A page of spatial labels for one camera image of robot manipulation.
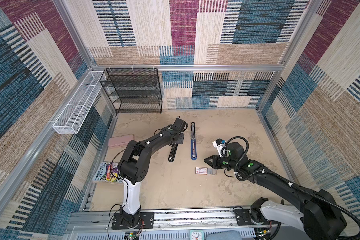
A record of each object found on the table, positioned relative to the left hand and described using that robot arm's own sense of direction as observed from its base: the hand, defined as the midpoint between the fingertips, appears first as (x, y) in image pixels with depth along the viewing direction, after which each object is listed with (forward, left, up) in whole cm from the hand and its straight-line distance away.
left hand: (178, 135), depth 98 cm
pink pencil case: (+3, +40, -8) cm, 41 cm away
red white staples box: (-21, -16, -6) cm, 27 cm away
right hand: (-21, -15, +5) cm, 27 cm away
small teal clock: (-52, -8, -5) cm, 52 cm away
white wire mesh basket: (-10, +50, +27) cm, 58 cm away
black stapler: (-13, +4, -4) cm, 14 cm away
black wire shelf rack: (+34, +32, +10) cm, 48 cm away
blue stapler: (-1, -10, -6) cm, 12 cm away
